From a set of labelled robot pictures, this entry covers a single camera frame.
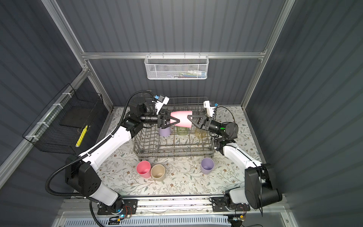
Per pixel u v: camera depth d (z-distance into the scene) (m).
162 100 0.62
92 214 0.69
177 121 0.64
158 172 0.83
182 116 0.64
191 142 0.97
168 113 0.69
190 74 0.91
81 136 0.69
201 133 1.05
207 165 0.86
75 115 0.77
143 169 0.85
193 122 0.64
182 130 0.95
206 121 0.60
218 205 0.74
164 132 0.95
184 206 0.75
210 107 0.64
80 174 0.42
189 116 0.64
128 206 0.72
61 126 0.72
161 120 0.62
